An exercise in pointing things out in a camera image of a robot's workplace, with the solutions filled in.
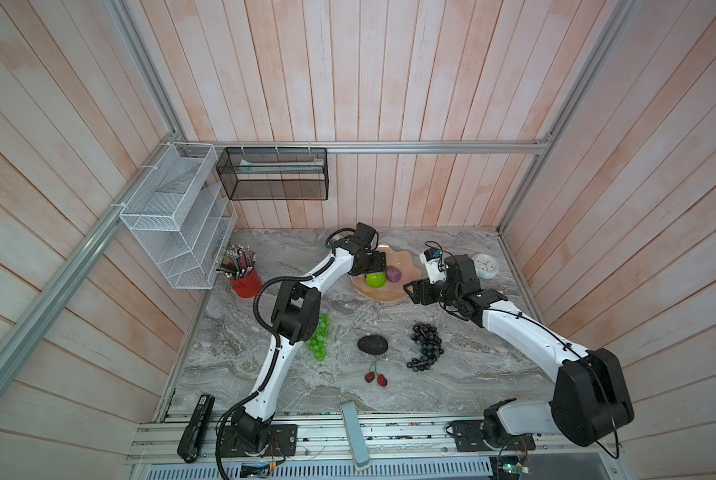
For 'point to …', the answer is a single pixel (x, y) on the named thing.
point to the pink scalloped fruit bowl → (389, 283)
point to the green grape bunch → (318, 341)
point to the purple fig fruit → (393, 274)
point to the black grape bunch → (427, 336)
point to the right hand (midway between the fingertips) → (414, 282)
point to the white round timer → (486, 266)
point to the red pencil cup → (248, 286)
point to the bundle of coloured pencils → (237, 261)
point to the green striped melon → (375, 280)
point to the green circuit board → (508, 466)
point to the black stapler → (192, 441)
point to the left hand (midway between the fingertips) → (378, 270)
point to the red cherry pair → (370, 376)
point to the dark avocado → (373, 344)
